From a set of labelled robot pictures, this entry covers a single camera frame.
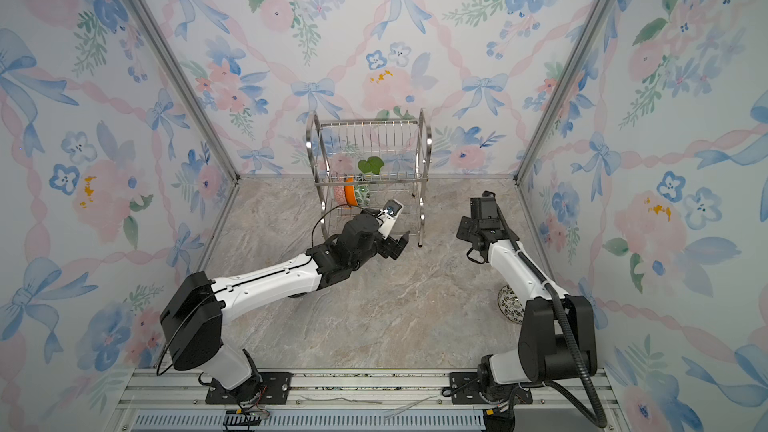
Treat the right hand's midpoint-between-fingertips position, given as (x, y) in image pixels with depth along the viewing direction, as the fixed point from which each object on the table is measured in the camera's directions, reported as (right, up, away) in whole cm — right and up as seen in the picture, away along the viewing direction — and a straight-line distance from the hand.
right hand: (471, 224), depth 90 cm
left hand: (-23, +2, -11) cm, 26 cm away
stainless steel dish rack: (-44, +28, +20) cm, 56 cm away
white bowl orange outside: (-37, +10, +8) cm, 39 cm away
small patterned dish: (+11, -24, -3) cm, 26 cm away
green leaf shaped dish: (-30, +17, -4) cm, 34 cm away
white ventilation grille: (-27, -45, -20) cm, 56 cm away
